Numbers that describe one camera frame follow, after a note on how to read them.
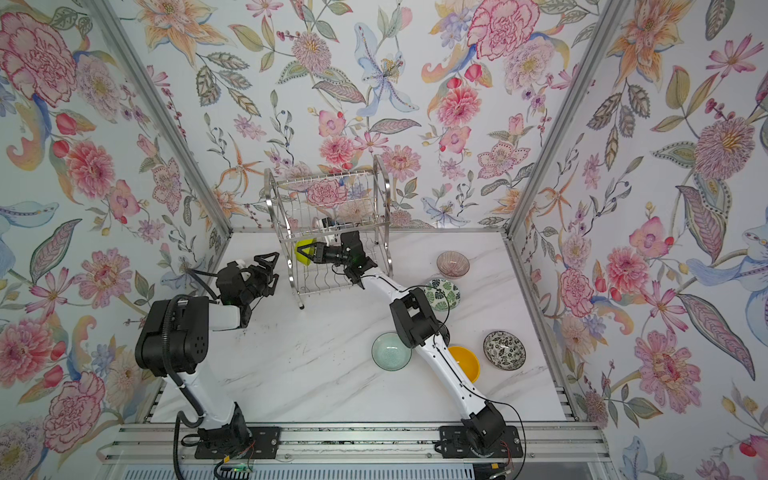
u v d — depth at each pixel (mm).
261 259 885
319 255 915
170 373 504
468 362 835
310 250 955
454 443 735
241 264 906
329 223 952
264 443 740
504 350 882
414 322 718
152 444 767
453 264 1075
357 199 1164
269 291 897
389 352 882
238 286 798
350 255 876
